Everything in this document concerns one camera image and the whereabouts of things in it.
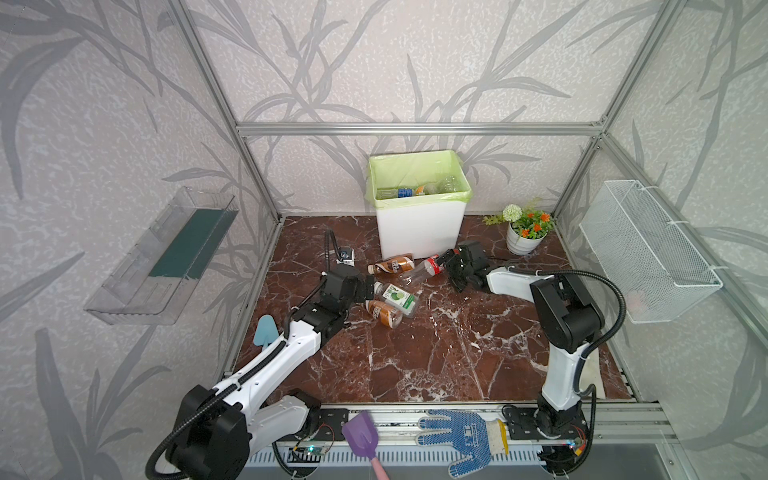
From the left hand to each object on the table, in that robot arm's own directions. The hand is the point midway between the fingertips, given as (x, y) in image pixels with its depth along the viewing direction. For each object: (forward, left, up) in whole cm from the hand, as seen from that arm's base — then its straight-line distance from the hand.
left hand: (358, 266), depth 83 cm
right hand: (+12, -25, -12) cm, 30 cm away
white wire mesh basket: (-11, -66, +17) cm, 69 cm away
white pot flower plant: (+19, -54, -5) cm, 58 cm away
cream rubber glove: (-24, -66, -17) cm, 72 cm away
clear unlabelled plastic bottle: (+23, -26, +11) cm, 36 cm away
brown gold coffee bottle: (+9, -9, -13) cm, 18 cm away
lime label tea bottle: (-2, -11, -15) cm, 18 cm away
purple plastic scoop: (-38, -3, -16) cm, 42 cm away
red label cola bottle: (+9, -21, -14) cm, 27 cm away
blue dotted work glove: (-38, -29, -15) cm, 50 cm away
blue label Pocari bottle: (+27, -7, +3) cm, 28 cm away
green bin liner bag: (+35, -16, +7) cm, 39 cm away
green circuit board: (-42, +8, -17) cm, 46 cm away
